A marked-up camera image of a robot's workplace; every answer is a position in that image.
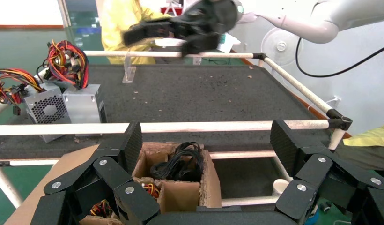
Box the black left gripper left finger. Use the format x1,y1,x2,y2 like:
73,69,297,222
30,120,161,225

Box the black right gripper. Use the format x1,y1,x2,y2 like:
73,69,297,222
123,0,240,58

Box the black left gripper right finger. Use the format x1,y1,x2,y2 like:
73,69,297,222
269,119,384,225

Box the brown cardboard divider box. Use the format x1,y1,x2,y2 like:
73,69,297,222
4,141,223,225

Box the white plastic tube end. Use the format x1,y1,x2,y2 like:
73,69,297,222
272,178,291,197

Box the person in yellow coat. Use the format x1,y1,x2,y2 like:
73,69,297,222
100,0,173,65

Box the clear acrylic sign holder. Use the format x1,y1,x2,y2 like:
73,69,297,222
122,51,137,84

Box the black foam table mat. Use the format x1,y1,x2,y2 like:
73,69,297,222
0,63,336,159

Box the person yellow jacket dark trousers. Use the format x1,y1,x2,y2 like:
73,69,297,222
334,117,384,173

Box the front silver power supply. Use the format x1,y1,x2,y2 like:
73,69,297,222
37,39,108,137

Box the silver power supply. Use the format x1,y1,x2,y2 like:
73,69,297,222
0,67,72,144
37,39,108,137

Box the rear silver power supply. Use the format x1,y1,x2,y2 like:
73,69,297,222
0,67,72,144

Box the white standing fan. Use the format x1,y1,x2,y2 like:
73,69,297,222
260,27,302,67

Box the power supply with coloured wires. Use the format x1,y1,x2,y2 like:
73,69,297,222
89,199,114,218
141,182,160,200

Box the black cable bundle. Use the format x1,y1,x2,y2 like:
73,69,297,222
149,141,205,183

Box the white pipe table frame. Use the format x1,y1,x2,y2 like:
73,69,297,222
0,50,354,209

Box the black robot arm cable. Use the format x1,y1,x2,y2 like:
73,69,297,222
295,37,384,79

